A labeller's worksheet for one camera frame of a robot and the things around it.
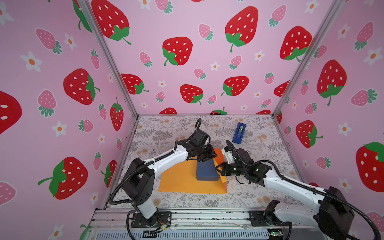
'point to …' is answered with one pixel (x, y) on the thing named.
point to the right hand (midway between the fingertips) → (214, 168)
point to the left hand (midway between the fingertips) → (217, 156)
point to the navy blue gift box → (207, 171)
